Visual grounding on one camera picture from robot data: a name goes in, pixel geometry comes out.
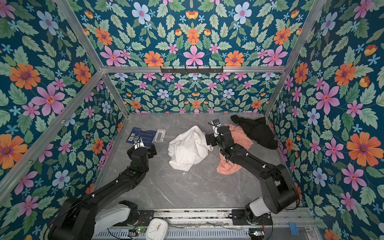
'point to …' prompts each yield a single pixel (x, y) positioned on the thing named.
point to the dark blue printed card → (147, 136)
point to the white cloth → (188, 148)
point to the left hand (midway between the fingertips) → (144, 141)
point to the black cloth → (257, 130)
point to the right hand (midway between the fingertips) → (214, 130)
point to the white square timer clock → (157, 229)
